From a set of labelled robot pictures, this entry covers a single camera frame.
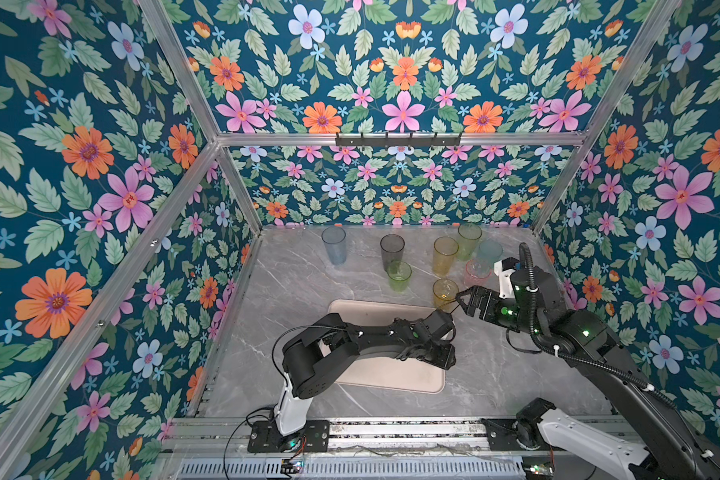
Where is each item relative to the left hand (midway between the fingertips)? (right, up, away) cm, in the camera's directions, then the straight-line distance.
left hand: (459, 359), depth 82 cm
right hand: (-1, +19, -13) cm, 23 cm away
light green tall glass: (+8, +35, +19) cm, 41 cm away
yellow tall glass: (-1, +31, +14) cm, 34 cm away
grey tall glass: (-18, +31, +11) cm, 38 cm away
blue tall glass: (-38, +35, +19) cm, 55 cm away
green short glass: (-16, +22, +19) cm, 34 cm away
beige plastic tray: (-21, -3, +2) cm, 21 cm away
